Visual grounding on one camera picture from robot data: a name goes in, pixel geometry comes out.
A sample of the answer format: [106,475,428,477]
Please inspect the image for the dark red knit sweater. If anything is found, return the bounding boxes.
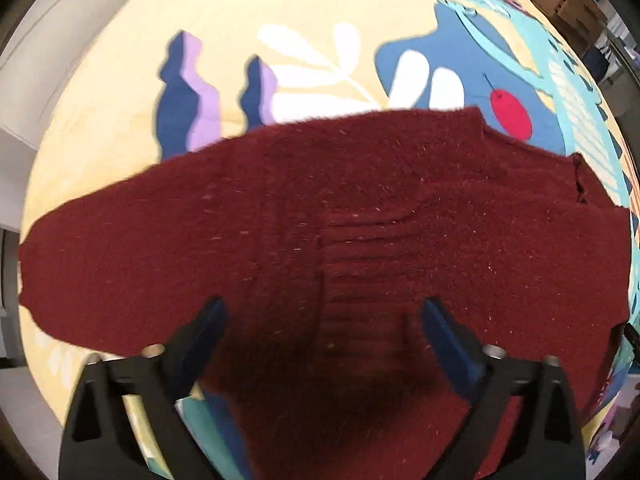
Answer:
[20,108,631,479]

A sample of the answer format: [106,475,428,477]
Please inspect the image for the yellow dinosaur print bedspread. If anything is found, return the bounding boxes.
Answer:
[19,0,640,480]

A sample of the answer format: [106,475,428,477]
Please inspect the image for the brown cardboard boxes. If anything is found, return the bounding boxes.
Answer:
[532,0,606,47]

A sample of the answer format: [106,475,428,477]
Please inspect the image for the white panelled wardrobe door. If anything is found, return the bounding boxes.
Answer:
[1,0,127,150]

